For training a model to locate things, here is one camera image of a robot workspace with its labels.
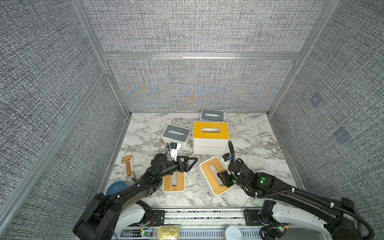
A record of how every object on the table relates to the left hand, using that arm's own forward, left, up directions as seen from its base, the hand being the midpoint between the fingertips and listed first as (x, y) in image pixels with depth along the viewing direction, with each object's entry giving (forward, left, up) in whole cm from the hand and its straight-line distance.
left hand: (195, 159), depth 76 cm
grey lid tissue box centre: (+26, +11, -14) cm, 32 cm away
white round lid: (-31, -15, -10) cm, 36 cm away
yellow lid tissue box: (+14, -9, +2) cm, 17 cm away
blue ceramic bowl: (-8, +43, -13) cm, 46 cm away
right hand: (-4, -13, -5) cm, 14 cm away
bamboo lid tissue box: (-7, +12, -14) cm, 20 cm away
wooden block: (+8, +41, -15) cm, 45 cm away
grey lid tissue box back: (+44, -16, -15) cm, 49 cm away
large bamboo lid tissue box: (+9, -9, -8) cm, 15 cm away
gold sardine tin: (-30, +14, -11) cm, 34 cm away
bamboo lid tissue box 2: (-3, -8, -7) cm, 11 cm away
